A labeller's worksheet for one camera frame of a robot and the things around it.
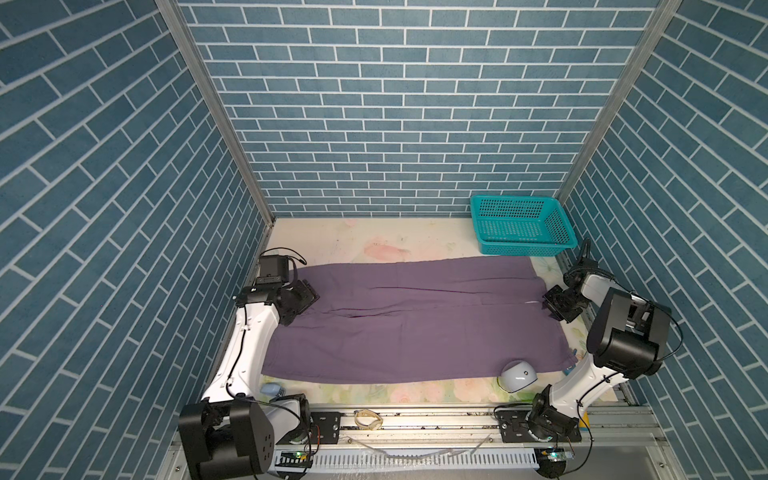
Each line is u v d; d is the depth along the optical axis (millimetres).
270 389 777
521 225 1195
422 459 705
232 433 392
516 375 749
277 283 619
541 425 687
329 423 750
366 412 769
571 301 761
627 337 500
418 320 914
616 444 739
